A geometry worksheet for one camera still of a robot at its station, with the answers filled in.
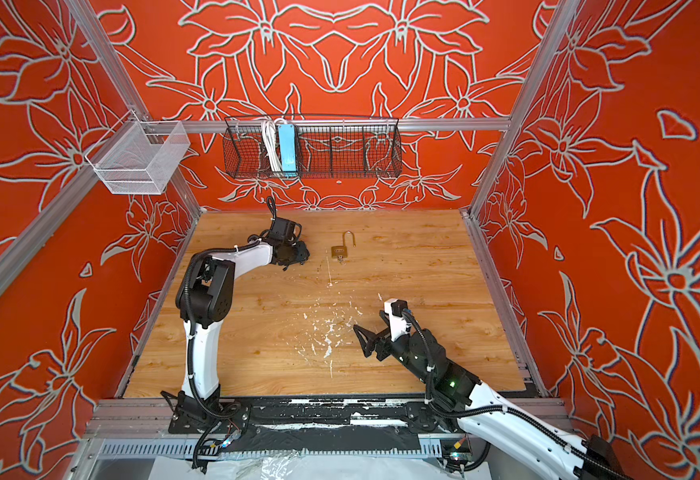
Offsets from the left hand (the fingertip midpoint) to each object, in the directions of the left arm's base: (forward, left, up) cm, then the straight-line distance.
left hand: (305, 251), depth 105 cm
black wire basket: (+22, -7, +28) cm, 37 cm away
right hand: (-31, -22, +12) cm, 40 cm away
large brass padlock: (+2, -13, -2) cm, 14 cm away
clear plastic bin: (+12, +51, +29) cm, 60 cm away
